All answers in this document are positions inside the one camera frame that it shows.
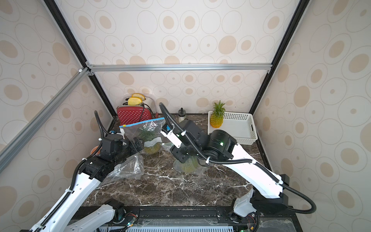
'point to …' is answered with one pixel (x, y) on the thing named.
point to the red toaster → (129, 114)
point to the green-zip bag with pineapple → (191, 165)
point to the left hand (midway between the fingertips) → (142, 141)
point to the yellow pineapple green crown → (217, 116)
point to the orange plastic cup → (94, 149)
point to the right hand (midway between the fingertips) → (172, 151)
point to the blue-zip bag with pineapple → (150, 131)
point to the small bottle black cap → (181, 113)
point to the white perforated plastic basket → (241, 125)
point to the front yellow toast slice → (134, 101)
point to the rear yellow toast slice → (138, 94)
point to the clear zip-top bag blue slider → (133, 168)
